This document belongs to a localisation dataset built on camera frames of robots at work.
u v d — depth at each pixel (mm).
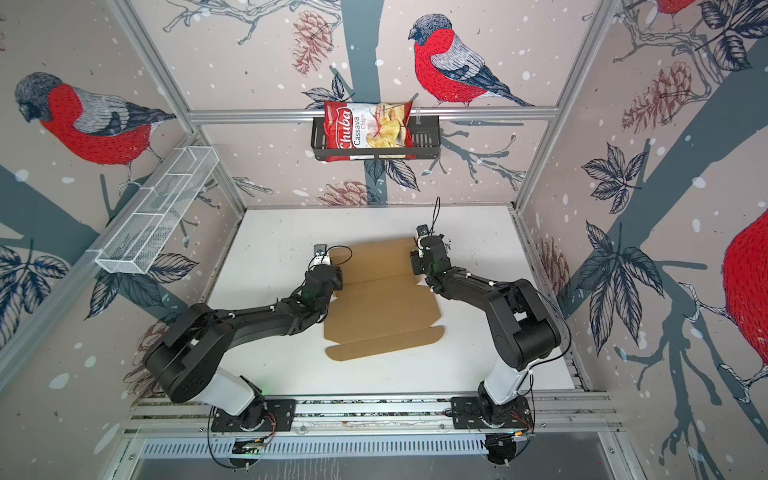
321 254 771
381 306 913
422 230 835
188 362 441
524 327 481
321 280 682
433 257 733
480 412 726
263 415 692
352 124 878
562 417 729
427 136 951
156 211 778
